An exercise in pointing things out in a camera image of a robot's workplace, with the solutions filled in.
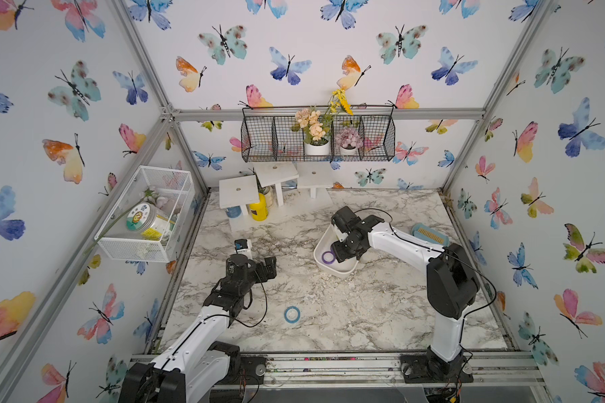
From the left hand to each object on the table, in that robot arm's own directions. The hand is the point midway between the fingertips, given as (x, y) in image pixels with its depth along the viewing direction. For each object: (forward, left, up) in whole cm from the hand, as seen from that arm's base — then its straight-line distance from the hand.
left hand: (266, 257), depth 86 cm
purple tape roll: (+5, -22, -10) cm, 24 cm away
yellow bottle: (+22, +5, -2) cm, 23 cm away
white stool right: (+36, -18, +5) cm, 40 cm away
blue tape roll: (-16, -8, -11) cm, 21 cm away
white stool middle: (+29, -1, +12) cm, 32 cm away
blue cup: (+25, +17, -5) cm, 31 cm away
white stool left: (+26, +12, +5) cm, 30 cm away
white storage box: (-1, -27, -8) cm, 28 cm away
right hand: (+4, -27, -2) cm, 27 cm away
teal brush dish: (+16, -61, -9) cm, 64 cm away
